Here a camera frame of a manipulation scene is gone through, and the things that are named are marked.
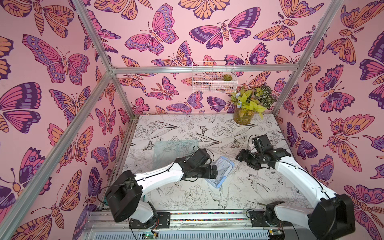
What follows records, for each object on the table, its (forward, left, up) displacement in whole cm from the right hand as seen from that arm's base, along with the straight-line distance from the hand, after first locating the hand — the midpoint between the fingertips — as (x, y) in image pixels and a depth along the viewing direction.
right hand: (241, 158), depth 83 cm
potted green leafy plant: (+33, -8, +12) cm, 36 cm away
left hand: (-8, +16, -2) cm, 18 cm away
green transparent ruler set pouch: (+10, +46, -12) cm, 48 cm away
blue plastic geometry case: (-1, +8, -9) cm, 12 cm away
